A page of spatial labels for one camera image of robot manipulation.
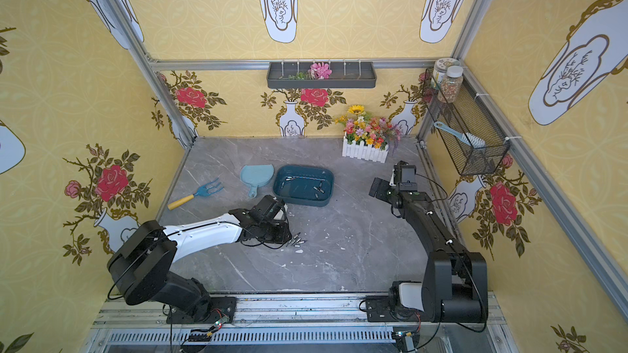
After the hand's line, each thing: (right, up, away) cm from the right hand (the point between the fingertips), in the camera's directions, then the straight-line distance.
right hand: (389, 187), depth 89 cm
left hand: (-39, -16, -1) cm, 42 cm away
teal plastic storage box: (-32, 0, +11) cm, 34 cm away
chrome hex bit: (-33, -19, -2) cm, 38 cm away
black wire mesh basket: (+27, +26, -2) cm, 38 cm away
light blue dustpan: (-53, +3, +17) cm, 55 cm away
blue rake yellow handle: (-75, -3, +14) cm, 77 cm away
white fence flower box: (-6, +20, +12) cm, 24 cm away
